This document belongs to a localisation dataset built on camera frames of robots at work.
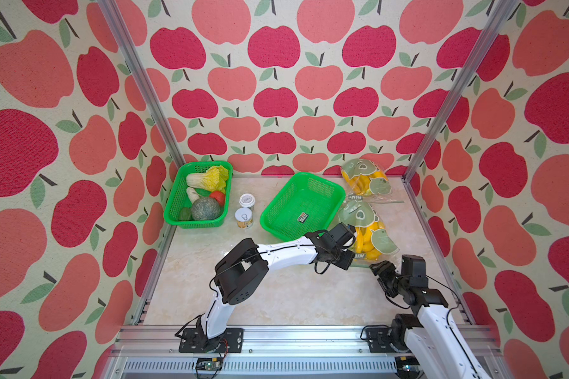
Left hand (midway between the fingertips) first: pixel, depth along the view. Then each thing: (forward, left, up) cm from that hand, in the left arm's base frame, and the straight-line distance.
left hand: (354, 268), depth 82 cm
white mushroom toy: (+38, +68, -4) cm, 78 cm away
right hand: (-1, -9, -4) cm, 9 cm away
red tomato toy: (+34, +54, 0) cm, 64 cm away
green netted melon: (+24, +57, +3) cm, 62 cm away
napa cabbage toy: (+43, +57, +2) cm, 71 cm away
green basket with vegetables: (+37, +64, -4) cm, 74 cm away
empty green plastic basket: (+35, +15, -8) cm, 39 cm away
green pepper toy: (+25, +68, -3) cm, 72 cm away
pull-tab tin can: (+23, +42, -2) cm, 48 cm away
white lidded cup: (+31, +41, 0) cm, 51 cm away
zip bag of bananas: (+45, -14, 0) cm, 47 cm away
